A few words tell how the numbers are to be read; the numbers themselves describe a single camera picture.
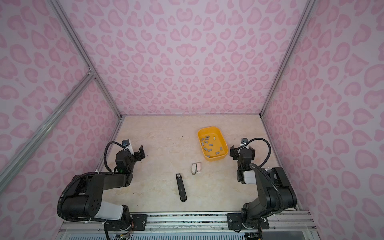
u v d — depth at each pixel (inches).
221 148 39.6
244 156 27.6
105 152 25.2
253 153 33.0
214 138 41.5
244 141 31.5
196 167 34.8
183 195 31.8
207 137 41.9
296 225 28.7
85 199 17.3
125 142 30.8
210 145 40.4
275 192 16.5
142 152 33.8
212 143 40.6
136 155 32.3
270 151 27.2
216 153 38.7
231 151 34.6
